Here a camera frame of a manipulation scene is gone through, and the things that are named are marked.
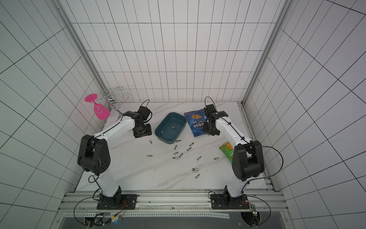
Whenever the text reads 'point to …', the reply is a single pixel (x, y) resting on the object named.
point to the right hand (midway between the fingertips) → (203, 131)
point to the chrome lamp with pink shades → (108, 99)
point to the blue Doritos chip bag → (196, 119)
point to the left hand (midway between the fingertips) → (144, 136)
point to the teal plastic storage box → (170, 129)
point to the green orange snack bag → (228, 149)
